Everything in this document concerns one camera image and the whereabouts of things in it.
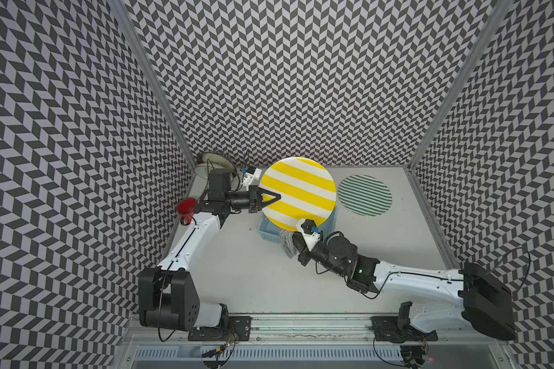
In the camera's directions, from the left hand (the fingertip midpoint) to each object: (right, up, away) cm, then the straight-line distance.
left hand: (279, 201), depth 72 cm
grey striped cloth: (+3, -13, -3) cm, 13 cm away
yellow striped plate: (+9, +3, +4) cm, 10 cm away
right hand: (+3, -11, -1) cm, 11 cm away
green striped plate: (+41, 0, +41) cm, 58 cm away
